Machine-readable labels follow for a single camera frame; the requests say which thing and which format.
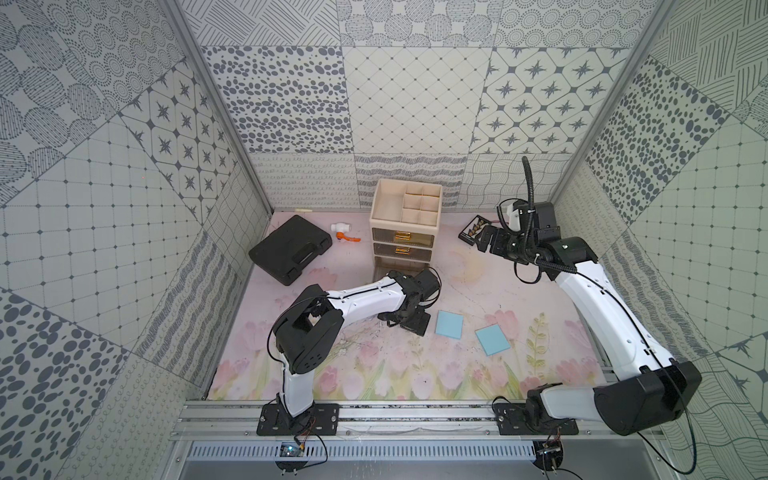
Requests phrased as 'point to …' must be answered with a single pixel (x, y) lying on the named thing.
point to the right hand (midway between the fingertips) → (490, 246)
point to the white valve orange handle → (340, 229)
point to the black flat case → (284, 252)
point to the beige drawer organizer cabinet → (403, 218)
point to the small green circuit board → (290, 449)
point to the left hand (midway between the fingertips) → (417, 329)
